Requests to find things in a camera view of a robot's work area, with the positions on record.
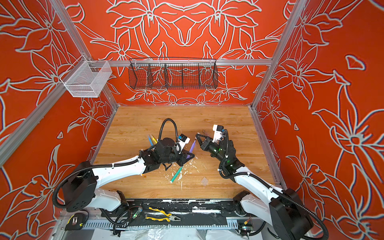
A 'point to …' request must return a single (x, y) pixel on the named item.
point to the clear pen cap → (204, 181)
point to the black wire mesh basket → (155, 73)
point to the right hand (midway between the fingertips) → (194, 135)
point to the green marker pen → (176, 174)
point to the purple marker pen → (191, 149)
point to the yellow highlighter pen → (154, 140)
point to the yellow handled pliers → (169, 218)
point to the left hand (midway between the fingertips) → (194, 154)
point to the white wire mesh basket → (85, 78)
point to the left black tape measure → (75, 222)
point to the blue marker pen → (150, 140)
